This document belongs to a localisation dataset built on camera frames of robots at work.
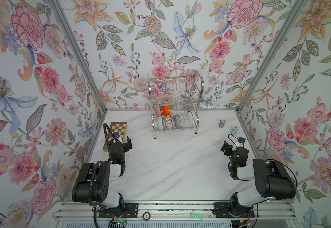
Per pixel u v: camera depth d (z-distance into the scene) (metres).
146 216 0.73
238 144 0.80
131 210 0.74
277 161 0.50
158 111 1.03
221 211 0.74
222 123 1.07
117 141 0.77
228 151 0.84
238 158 0.71
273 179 0.46
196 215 0.72
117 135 0.78
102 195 0.44
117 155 0.70
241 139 0.78
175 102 1.13
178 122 0.97
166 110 1.06
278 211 0.76
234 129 1.01
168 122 0.96
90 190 0.42
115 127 1.07
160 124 0.95
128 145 0.86
